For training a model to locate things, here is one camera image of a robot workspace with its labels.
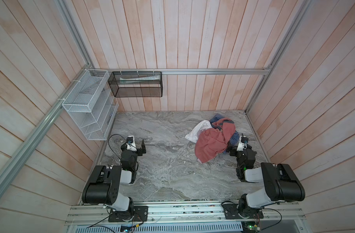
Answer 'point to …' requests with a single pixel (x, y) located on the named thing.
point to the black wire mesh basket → (136, 84)
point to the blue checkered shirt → (234, 139)
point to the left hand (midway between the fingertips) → (136, 142)
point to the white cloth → (195, 132)
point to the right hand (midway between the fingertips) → (236, 140)
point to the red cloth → (214, 141)
